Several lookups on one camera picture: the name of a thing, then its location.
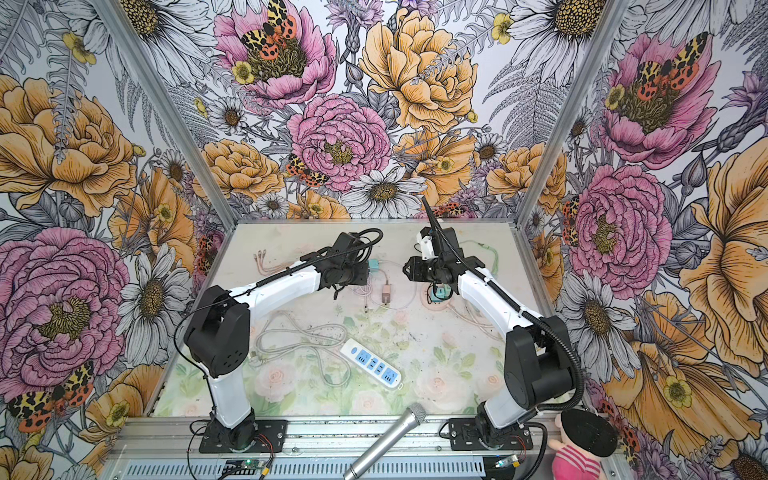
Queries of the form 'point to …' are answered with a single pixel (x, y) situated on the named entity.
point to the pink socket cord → (477, 322)
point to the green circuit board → (242, 466)
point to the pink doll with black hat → (587, 438)
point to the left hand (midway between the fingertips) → (359, 279)
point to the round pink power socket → (433, 306)
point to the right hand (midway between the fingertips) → (410, 277)
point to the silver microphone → (398, 431)
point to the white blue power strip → (371, 363)
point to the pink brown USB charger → (386, 296)
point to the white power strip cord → (281, 333)
